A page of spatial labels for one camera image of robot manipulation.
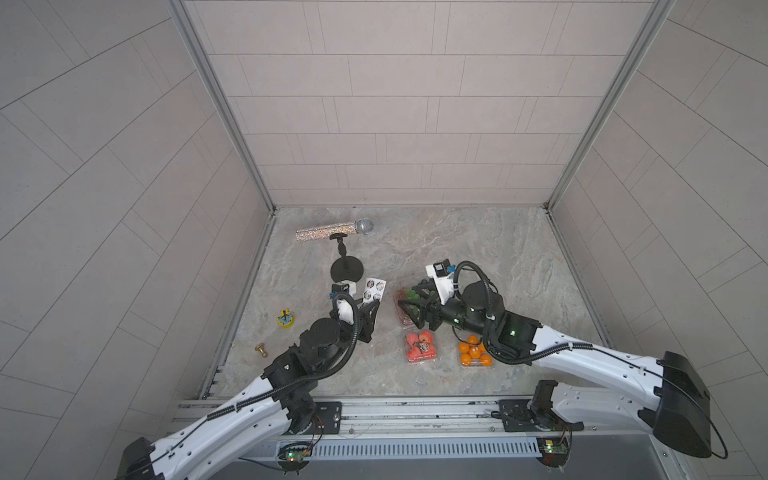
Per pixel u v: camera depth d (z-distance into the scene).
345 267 0.96
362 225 0.81
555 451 0.68
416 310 0.61
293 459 0.64
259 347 0.81
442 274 0.60
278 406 0.51
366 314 0.65
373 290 0.71
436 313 0.60
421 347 0.79
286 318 0.87
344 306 0.67
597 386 0.47
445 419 0.72
